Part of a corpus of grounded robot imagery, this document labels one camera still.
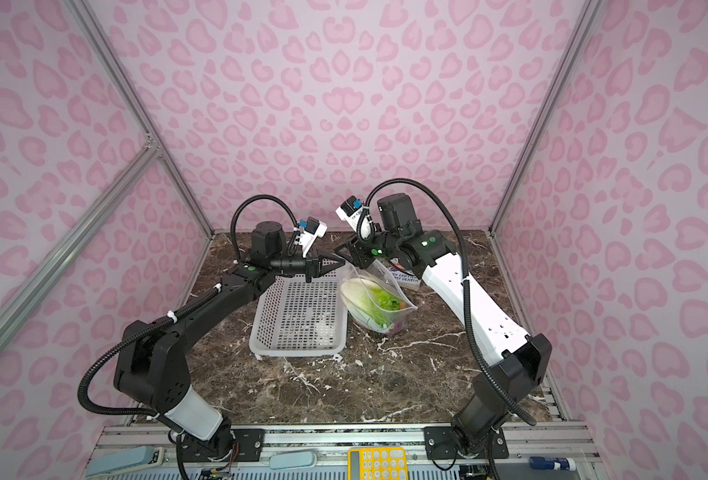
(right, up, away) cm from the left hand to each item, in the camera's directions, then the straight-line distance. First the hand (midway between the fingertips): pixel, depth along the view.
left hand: (345, 259), depth 75 cm
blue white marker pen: (+48, -47, -6) cm, 68 cm away
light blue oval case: (-10, -46, -6) cm, 48 cm away
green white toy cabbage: (+6, -12, +5) cm, 14 cm away
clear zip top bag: (+8, -3, 0) cm, 9 cm away
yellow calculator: (+8, -47, -5) cm, 48 cm away
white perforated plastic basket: (-15, -19, +20) cm, 32 cm away
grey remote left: (-55, -49, -1) cm, 74 cm away
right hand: (0, +4, -5) cm, 6 cm away
